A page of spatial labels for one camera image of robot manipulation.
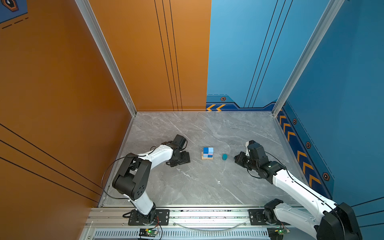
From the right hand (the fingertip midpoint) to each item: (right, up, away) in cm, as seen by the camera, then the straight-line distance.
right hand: (232, 157), depth 83 cm
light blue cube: (-12, +3, +6) cm, 13 cm away
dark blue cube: (-15, +3, +6) cm, 16 cm away
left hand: (-27, -4, +10) cm, 29 cm away
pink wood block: (-13, 0, +8) cm, 15 cm away
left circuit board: (-43, -33, -12) cm, 56 cm away
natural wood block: (-14, -3, +11) cm, 18 cm away
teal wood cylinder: (-2, -2, +11) cm, 12 cm away
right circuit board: (+21, -32, -13) cm, 40 cm away
